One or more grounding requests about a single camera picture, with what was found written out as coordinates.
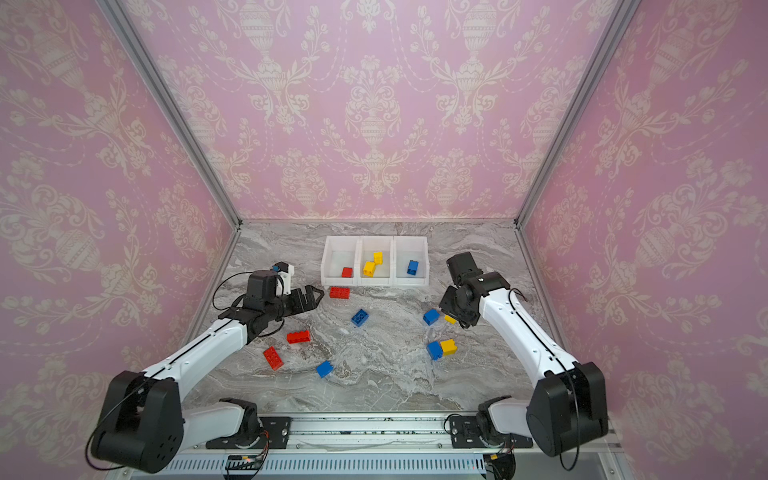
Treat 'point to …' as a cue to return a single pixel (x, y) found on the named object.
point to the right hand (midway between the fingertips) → (450, 309)
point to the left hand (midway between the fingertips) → (313, 296)
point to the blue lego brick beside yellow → (435, 350)
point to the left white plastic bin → (340, 252)
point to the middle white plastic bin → (384, 273)
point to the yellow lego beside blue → (449, 347)
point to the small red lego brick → (347, 272)
